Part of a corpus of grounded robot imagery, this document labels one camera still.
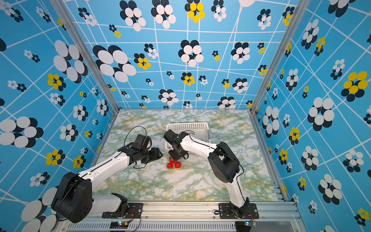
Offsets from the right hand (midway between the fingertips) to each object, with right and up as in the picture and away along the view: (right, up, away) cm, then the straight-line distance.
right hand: (178, 155), depth 90 cm
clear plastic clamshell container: (+7, -5, +1) cm, 9 cm away
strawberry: (0, -5, -3) cm, 6 cm away
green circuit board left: (-28, -31, -18) cm, 46 cm away
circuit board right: (+34, -29, -22) cm, 50 cm away
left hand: (-10, +1, -4) cm, 11 cm away
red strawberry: (-4, -3, -1) cm, 5 cm away
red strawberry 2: (-5, -6, -4) cm, 8 cm away
